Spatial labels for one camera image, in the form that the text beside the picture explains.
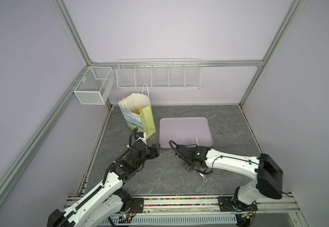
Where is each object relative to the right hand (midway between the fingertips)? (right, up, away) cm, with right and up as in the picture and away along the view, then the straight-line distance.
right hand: (189, 162), depth 82 cm
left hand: (-20, +10, -4) cm, 22 cm away
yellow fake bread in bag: (-33, +30, +13) cm, 47 cm away
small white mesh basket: (-66, +50, +20) cm, 85 cm away
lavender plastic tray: (-1, +16, +23) cm, 28 cm away
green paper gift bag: (-28, +24, +5) cm, 37 cm away
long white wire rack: (-3, +59, +21) cm, 63 cm away
